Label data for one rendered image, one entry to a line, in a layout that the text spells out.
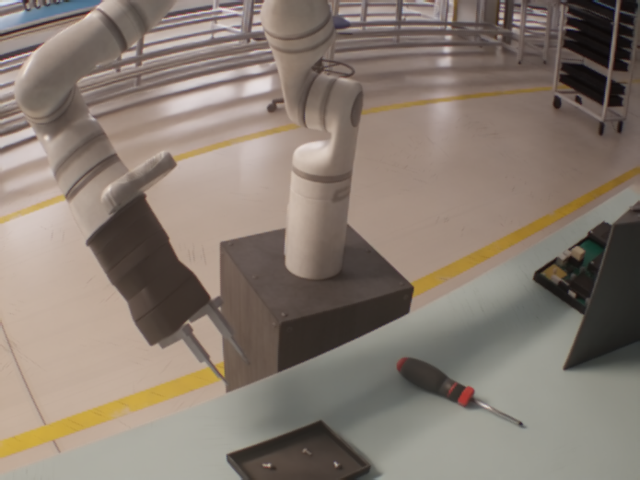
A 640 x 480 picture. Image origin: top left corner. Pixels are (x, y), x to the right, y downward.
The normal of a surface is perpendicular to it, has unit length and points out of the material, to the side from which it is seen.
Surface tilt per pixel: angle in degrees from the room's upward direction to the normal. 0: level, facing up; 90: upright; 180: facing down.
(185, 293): 45
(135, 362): 0
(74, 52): 50
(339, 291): 0
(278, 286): 0
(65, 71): 59
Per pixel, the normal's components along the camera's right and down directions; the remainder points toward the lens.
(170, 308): 0.69, -0.38
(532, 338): 0.09, -0.85
